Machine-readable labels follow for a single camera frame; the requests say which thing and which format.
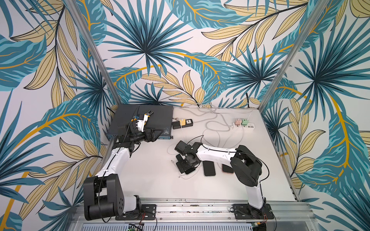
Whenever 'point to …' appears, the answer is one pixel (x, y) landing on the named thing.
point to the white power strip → (249, 126)
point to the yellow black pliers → (148, 113)
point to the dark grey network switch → (161, 119)
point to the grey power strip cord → (211, 120)
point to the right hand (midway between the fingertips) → (179, 174)
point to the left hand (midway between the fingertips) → (158, 130)
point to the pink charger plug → (238, 121)
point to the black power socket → (177, 125)
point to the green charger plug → (244, 122)
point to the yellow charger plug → (182, 122)
